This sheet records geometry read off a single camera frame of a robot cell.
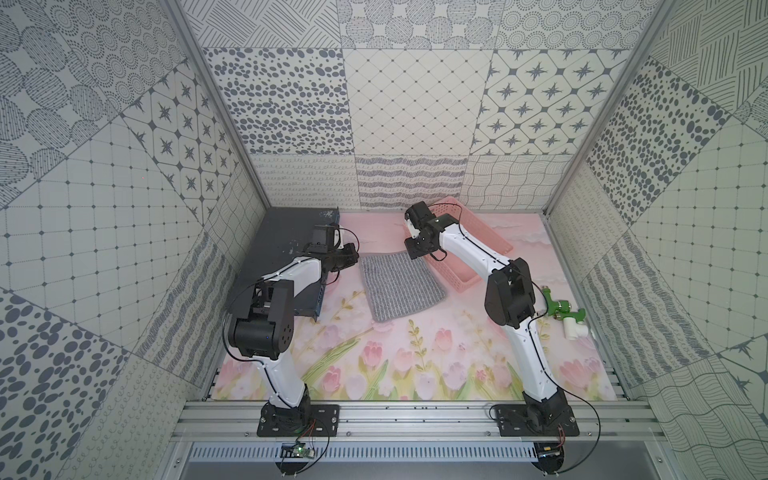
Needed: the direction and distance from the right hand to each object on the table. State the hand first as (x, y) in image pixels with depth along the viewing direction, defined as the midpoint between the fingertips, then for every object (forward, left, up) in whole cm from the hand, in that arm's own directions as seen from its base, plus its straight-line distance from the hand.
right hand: (418, 250), depth 100 cm
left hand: (-1, +23, +2) cm, 23 cm away
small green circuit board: (-55, +31, -8) cm, 64 cm away
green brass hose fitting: (-17, -45, -8) cm, 49 cm away
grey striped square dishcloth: (-10, +7, -7) cm, 14 cm away
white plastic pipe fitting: (-24, -46, -7) cm, 53 cm away
